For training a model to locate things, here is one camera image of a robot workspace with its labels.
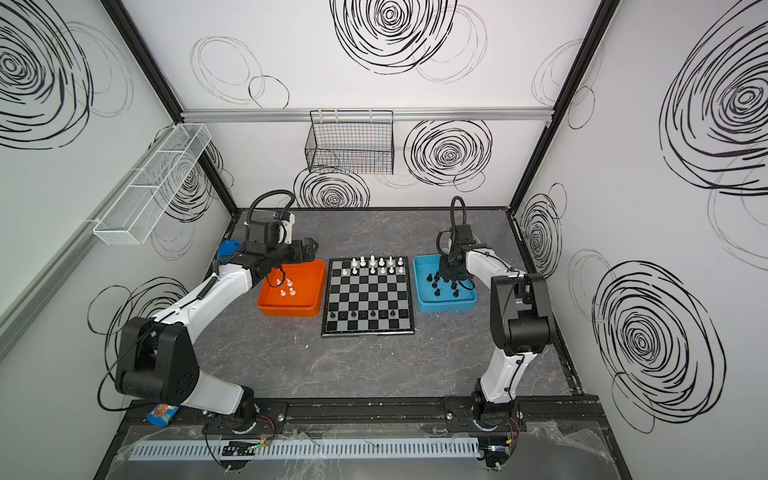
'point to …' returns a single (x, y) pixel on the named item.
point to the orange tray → (295, 289)
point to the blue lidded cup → (226, 248)
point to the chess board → (368, 296)
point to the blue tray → (434, 293)
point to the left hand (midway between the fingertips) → (307, 243)
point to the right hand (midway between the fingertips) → (446, 270)
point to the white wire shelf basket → (134, 213)
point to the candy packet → (162, 414)
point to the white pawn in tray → (283, 293)
